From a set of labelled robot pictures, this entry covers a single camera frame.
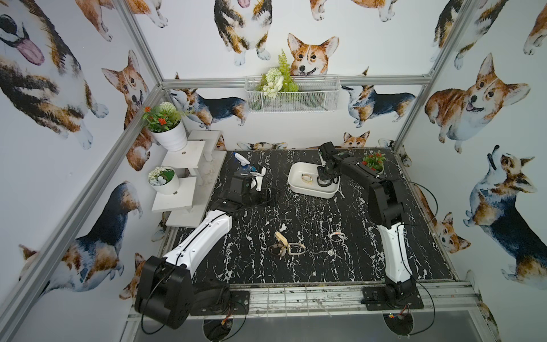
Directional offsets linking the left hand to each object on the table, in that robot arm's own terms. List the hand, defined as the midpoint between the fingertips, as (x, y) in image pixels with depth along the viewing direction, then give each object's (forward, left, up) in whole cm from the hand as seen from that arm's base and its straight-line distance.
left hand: (272, 185), depth 83 cm
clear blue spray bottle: (+14, +13, -5) cm, 19 cm away
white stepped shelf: (+9, +30, +3) cm, 32 cm away
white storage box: (+12, -12, -18) cm, 25 cm away
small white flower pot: (0, +40, +4) cm, 40 cm away
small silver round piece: (-20, -23, -19) cm, 36 cm away
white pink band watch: (-14, -27, -19) cm, 36 cm away
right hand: (+16, -24, -12) cm, 31 cm away
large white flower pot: (+18, +40, +17) cm, 47 cm away
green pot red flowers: (+17, -47, -6) cm, 51 cm away
